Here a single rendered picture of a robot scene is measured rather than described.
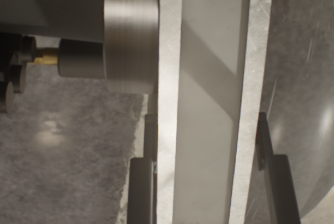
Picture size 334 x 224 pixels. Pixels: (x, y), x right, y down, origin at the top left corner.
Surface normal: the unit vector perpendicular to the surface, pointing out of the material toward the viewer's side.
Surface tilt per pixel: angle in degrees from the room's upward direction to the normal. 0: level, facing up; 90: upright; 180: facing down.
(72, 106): 0
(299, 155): 1
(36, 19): 24
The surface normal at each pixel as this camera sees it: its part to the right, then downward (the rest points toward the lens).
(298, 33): 0.03, 0.51
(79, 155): 0.00, 0.71
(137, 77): -0.04, 0.93
